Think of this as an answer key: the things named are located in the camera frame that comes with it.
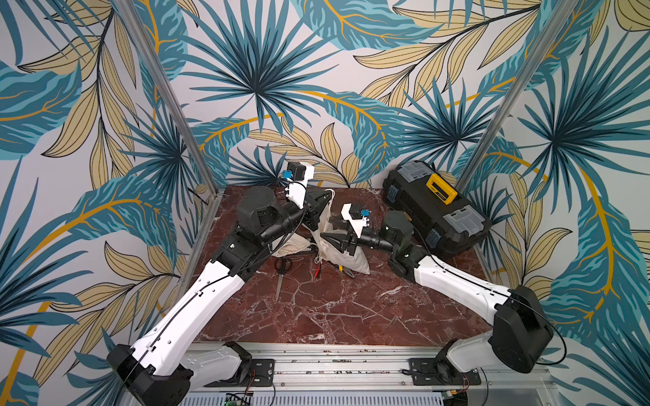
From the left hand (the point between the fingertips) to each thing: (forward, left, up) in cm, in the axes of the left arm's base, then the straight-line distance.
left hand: (332, 196), depth 59 cm
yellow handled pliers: (+2, -6, -41) cm, 42 cm away
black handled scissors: (+4, +17, -43) cm, 46 cm away
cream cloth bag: (+7, +14, -33) cm, 37 cm away
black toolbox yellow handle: (+13, -41, -26) cm, 50 cm away
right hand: (-4, +6, -13) cm, 15 cm away
